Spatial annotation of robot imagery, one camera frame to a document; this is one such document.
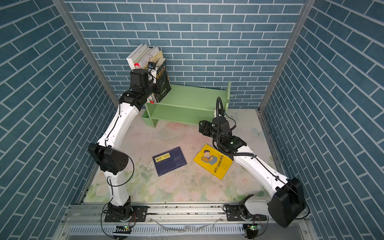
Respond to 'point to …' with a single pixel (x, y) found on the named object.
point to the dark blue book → (169, 161)
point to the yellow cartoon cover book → (214, 160)
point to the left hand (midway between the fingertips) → (158, 78)
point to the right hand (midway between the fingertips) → (202, 122)
